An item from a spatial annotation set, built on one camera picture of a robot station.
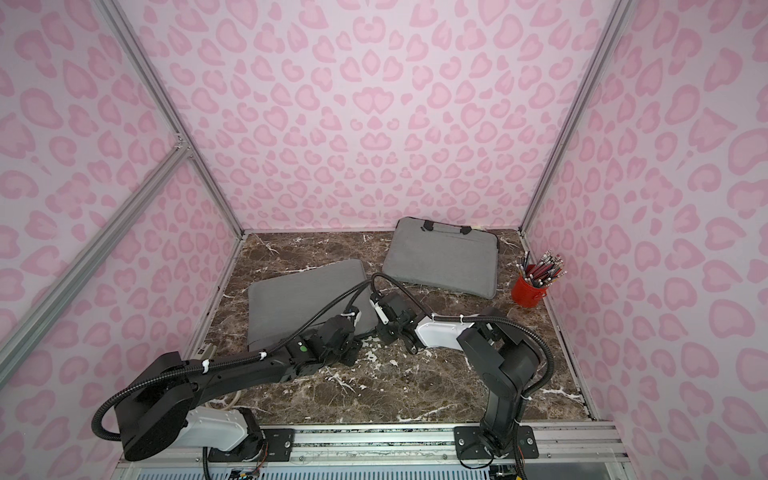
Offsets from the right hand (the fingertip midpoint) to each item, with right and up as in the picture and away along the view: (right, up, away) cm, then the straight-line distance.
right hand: (386, 324), depth 94 cm
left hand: (-7, -3, -9) cm, 12 cm away
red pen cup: (+44, +10, -1) cm, 45 cm away
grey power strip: (-52, -6, -8) cm, 53 cm away
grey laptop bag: (-35, +5, +4) cm, 36 cm away
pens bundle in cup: (+48, +18, -6) cm, 51 cm away
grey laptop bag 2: (+26, +20, +16) cm, 37 cm away
